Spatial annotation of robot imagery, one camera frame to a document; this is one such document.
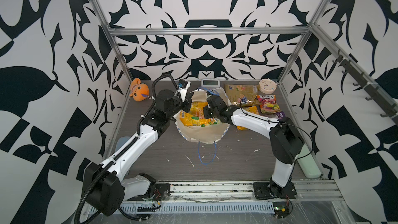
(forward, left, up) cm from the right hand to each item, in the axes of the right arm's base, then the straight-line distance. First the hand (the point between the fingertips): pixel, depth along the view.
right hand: (205, 106), depth 91 cm
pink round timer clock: (+25, -47, -11) cm, 54 cm away
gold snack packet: (+14, -25, -7) cm, 29 cm away
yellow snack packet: (+2, -30, -7) cm, 31 cm away
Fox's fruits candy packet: (+9, -43, -10) cm, 45 cm away
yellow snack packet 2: (-3, +6, -6) cm, 9 cm away
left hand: (-3, +7, +18) cm, 20 cm away
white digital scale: (+31, -5, -12) cm, 33 cm away
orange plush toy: (+16, +43, -4) cm, 46 cm away
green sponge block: (-30, -51, -9) cm, 60 cm away
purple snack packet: (0, -48, -10) cm, 49 cm away
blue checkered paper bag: (-17, -2, 0) cm, 17 cm away
